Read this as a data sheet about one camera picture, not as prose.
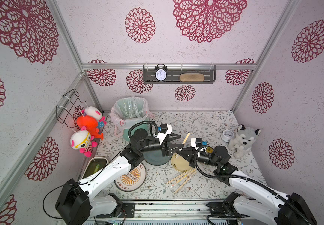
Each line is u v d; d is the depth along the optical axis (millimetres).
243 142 834
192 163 616
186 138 591
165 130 553
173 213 734
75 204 390
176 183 833
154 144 593
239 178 532
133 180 834
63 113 745
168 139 656
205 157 615
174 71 972
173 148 580
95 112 942
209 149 594
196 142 576
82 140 801
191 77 898
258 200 482
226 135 1017
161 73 897
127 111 947
